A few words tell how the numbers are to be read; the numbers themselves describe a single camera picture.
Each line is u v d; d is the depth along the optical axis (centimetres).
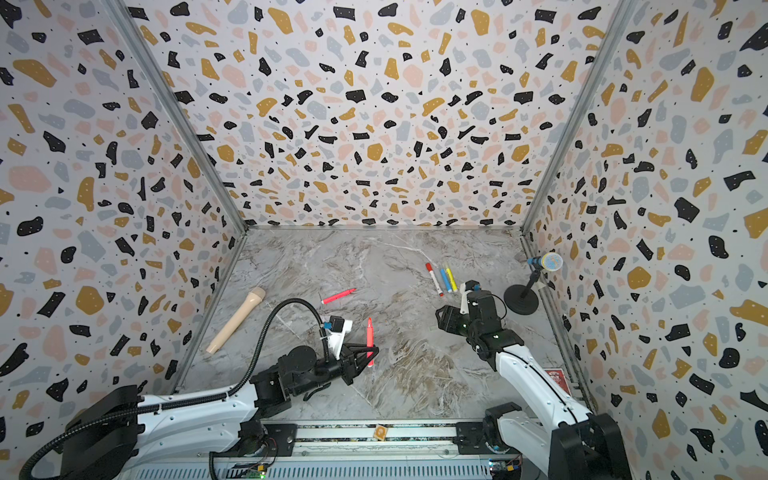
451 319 75
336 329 66
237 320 93
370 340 72
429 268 110
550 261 78
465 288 79
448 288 103
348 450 73
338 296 101
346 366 64
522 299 99
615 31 74
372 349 72
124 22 70
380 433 75
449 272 108
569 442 39
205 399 51
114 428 42
